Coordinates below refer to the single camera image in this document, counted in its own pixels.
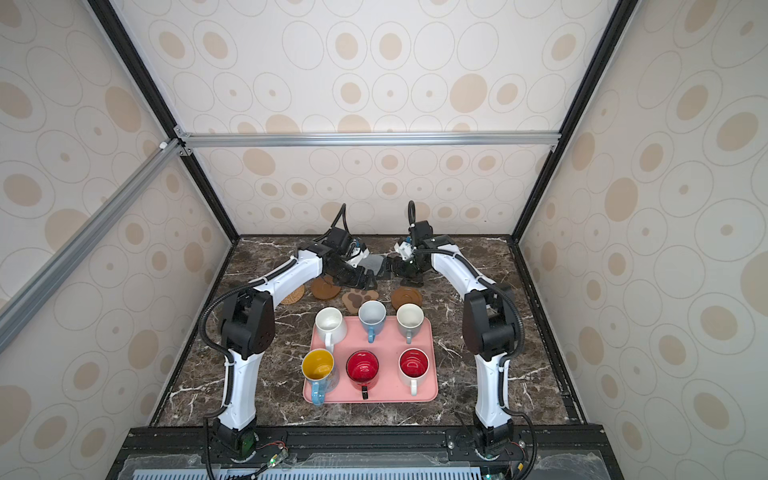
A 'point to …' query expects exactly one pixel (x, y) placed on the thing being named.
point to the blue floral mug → (372, 315)
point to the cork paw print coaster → (355, 297)
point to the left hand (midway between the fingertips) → (373, 277)
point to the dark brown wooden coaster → (324, 288)
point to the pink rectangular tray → (388, 370)
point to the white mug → (330, 324)
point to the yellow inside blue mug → (318, 369)
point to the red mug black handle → (362, 369)
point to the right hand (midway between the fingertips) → (390, 278)
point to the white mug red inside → (413, 365)
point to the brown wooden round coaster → (406, 294)
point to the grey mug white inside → (410, 317)
